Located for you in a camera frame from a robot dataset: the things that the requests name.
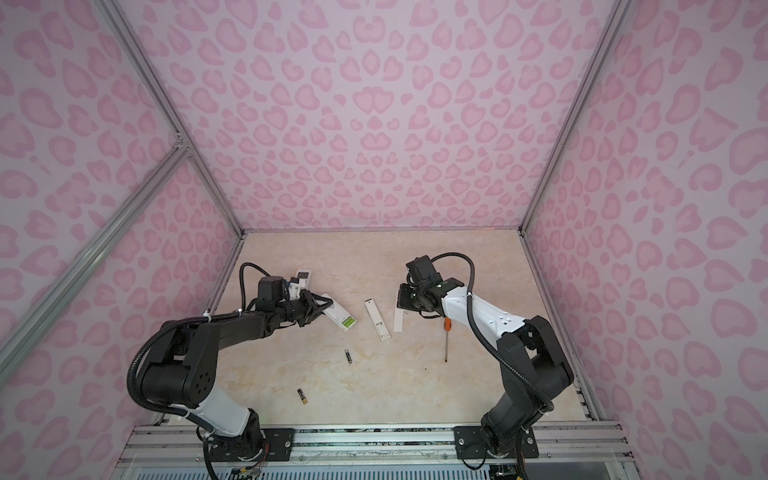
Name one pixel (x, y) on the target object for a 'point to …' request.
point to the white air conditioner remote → (304, 277)
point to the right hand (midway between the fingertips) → (400, 297)
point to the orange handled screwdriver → (447, 327)
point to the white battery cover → (398, 320)
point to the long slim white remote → (377, 319)
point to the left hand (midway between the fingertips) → (333, 298)
